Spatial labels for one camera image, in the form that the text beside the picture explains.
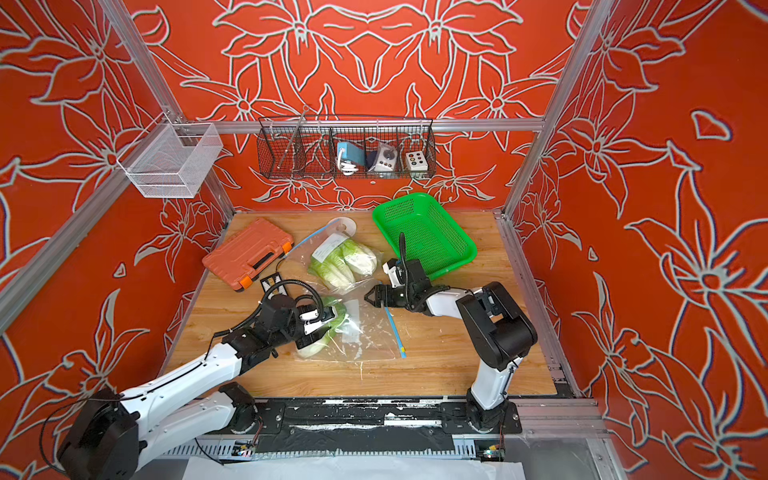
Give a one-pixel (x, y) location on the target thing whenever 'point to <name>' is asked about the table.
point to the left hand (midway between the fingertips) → (324, 313)
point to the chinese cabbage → (318, 345)
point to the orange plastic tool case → (240, 258)
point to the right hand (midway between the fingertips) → (369, 298)
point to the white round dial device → (386, 159)
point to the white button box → (417, 163)
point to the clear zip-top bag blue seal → (362, 330)
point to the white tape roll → (343, 225)
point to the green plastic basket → (431, 237)
